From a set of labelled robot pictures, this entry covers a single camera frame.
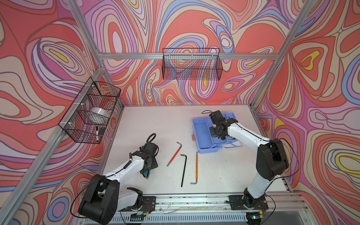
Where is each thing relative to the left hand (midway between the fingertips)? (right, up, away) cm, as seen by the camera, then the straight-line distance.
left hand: (153, 164), depth 88 cm
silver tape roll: (-23, +32, -14) cm, 42 cm away
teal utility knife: (-1, -1, -13) cm, 13 cm away
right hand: (+42, +19, +4) cm, 47 cm away
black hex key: (+20, -2, -2) cm, 20 cm away
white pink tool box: (+36, +21, -4) cm, 42 cm away
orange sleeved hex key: (+28, -2, -2) cm, 28 cm away
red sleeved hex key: (+14, +5, +5) cm, 16 cm away
